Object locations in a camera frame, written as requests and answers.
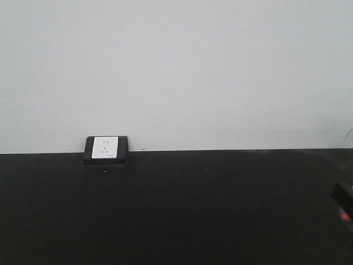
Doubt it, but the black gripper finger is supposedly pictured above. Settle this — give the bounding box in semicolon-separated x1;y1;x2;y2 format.
330;181;353;215

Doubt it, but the black socket box white outlet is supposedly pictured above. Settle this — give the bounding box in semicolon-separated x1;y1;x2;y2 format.
83;135;130;167

